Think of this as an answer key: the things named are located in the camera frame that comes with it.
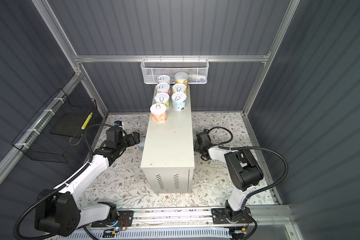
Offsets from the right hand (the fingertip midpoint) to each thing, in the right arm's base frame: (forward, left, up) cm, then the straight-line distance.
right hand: (202, 145), depth 99 cm
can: (-20, +29, +32) cm, 48 cm away
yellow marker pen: (-6, +63, +28) cm, 69 cm away
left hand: (-3, +42, +16) cm, 45 cm away
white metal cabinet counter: (-27, +17, +32) cm, 46 cm away
